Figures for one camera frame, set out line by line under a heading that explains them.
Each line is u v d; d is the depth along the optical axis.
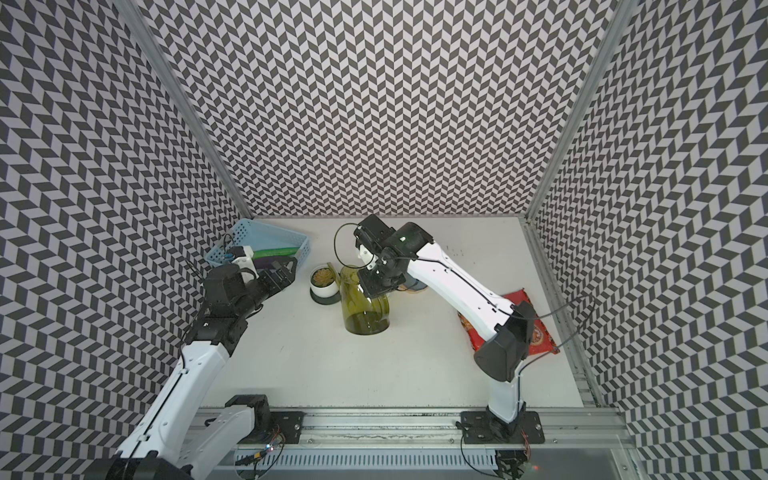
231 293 0.56
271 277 0.68
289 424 0.73
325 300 0.93
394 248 0.51
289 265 0.73
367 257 0.68
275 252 1.06
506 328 0.44
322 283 0.92
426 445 0.72
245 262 0.69
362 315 0.83
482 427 0.73
